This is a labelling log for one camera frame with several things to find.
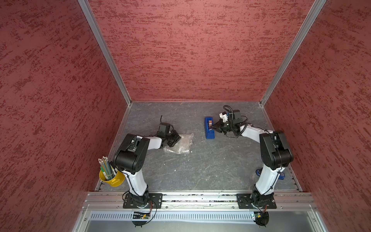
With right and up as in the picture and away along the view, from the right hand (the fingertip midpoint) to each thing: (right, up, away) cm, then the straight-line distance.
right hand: (210, 128), depth 94 cm
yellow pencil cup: (-52, -26, -21) cm, 61 cm away
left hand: (-19, -8, +3) cm, 21 cm away
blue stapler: (+39, -26, -13) cm, 49 cm away
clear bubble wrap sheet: (-18, -11, -2) cm, 21 cm away
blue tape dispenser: (0, -4, +1) cm, 4 cm away
